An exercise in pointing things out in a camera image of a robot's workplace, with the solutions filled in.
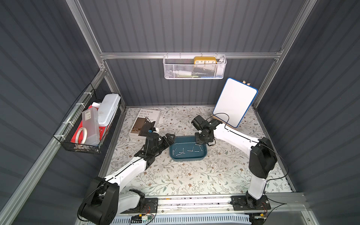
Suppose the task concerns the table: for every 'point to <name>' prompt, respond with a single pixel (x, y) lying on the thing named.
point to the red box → (102, 131)
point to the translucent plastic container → (90, 122)
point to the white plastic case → (107, 107)
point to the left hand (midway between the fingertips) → (172, 138)
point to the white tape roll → (85, 134)
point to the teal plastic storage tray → (185, 148)
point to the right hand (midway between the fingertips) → (202, 139)
